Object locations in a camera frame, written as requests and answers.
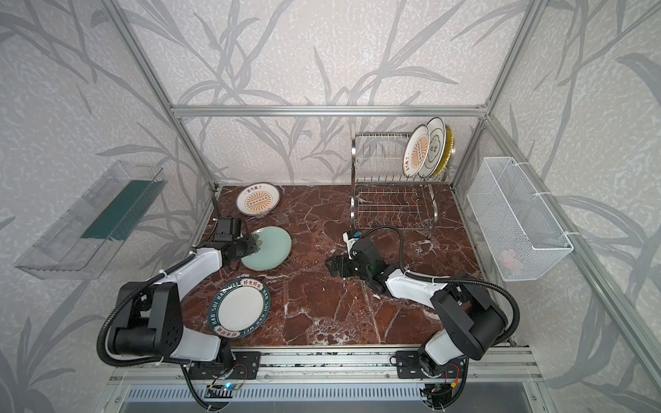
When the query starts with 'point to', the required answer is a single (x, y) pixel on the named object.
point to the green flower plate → (274, 249)
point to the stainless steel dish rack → (382, 196)
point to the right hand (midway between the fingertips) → (333, 259)
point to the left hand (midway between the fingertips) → (250, 242)
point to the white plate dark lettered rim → (238, 307)
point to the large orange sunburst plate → (258, 199)
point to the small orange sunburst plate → (416, 151)
